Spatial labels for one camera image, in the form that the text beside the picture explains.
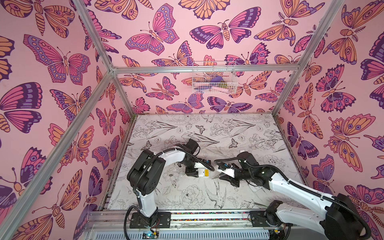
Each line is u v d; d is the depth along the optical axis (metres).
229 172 0.69
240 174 0.67
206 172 0.89
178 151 0.64
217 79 0.95
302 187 0.48
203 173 0.88
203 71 0.96
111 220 0.76
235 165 0.75
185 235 0.70
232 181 0.69
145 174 0.48
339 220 0.39
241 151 1.00
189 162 0.78
